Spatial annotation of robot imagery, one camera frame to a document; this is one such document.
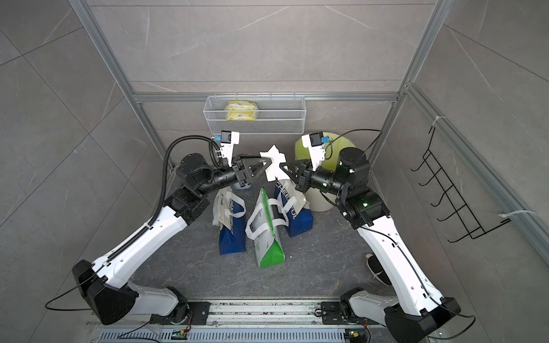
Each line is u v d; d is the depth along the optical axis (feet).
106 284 1.28
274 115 3.29
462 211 2.11
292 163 1.76
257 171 1.77
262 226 2.30
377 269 2.53
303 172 1.63
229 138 1.71
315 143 1.61
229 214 2.53
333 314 2.39
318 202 3.02
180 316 2.16
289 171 1.86
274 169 1.86
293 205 2.62
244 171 1.70
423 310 1.19
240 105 2.87
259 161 1.76
